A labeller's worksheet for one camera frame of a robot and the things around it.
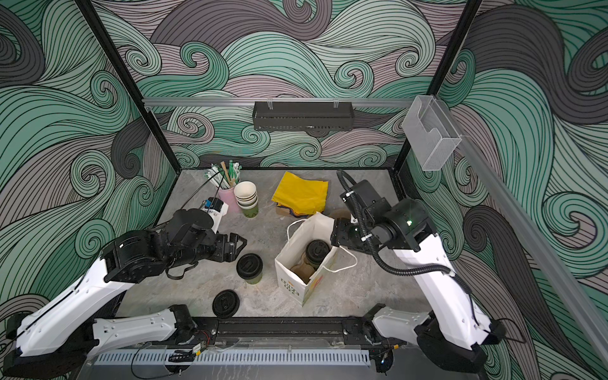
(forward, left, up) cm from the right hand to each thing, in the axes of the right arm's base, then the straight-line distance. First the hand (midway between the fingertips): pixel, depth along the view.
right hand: (337, 241), depth 61 cm
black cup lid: (+6, +5, -18) cm, 20 cm away
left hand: (+1, +27, +1) cm, 27 cm away
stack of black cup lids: (-8, +35, -27) cm, 45 cm away
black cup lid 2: (+1, +27, -18) cm, 33 cm away
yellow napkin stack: (+35, +9, -26) cm, 45 cm away
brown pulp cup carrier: (+27, -7, -27) cm, 39 cm away
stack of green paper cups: (+26, +31, -14) cm, 42 cm away
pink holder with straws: (+37, +41, -13) cm, 57 cm away
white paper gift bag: (+7, +10, -8) cm, 15 cm away
